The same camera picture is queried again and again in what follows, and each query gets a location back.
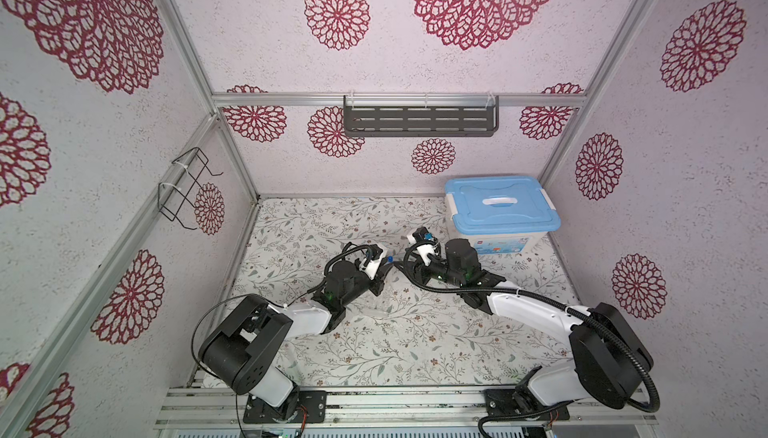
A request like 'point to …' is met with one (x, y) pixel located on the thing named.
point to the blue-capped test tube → (390, 258)
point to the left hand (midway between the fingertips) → (389, 264)
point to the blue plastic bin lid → (501, 204)
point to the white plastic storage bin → (492, 244)
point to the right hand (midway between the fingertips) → (402, 251)
